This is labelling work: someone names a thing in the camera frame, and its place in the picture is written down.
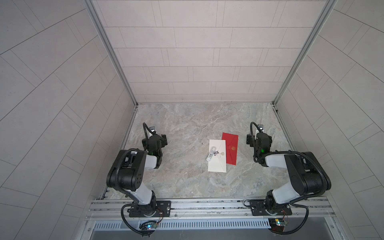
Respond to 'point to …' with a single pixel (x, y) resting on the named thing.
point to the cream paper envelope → (217, 163)
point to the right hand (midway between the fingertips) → (256, 133)
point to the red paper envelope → (232, 147)
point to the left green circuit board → (148, 226)
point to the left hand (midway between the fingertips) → (157, 132)
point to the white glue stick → (210, 154)
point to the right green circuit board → (278, 222)
